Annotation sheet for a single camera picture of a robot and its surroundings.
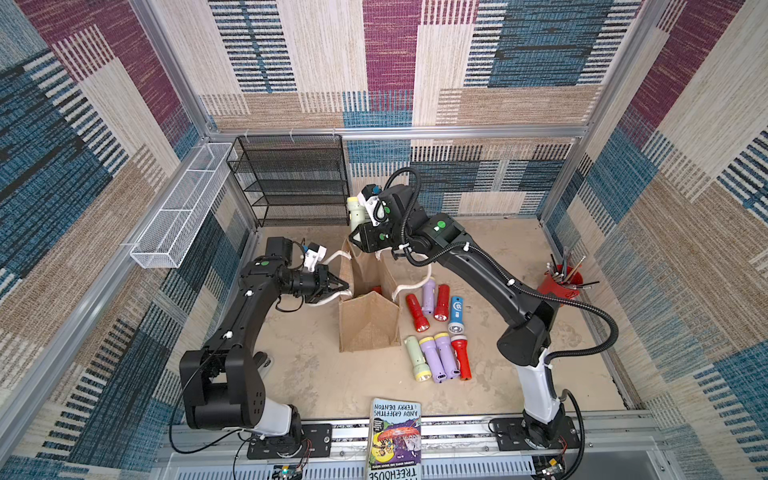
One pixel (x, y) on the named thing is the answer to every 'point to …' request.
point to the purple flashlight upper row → (429, 293)
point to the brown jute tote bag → (369, 303)
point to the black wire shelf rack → (294, 180)
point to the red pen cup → (564, 280)
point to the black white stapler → (263, 363)
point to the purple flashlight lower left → (438, 372)
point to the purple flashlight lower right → (445, 349)
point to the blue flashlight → (457, 319)
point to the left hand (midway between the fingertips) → (347, 287)
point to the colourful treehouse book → (394, 449)
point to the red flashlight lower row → (461, 350)
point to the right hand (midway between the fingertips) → (362, 238)
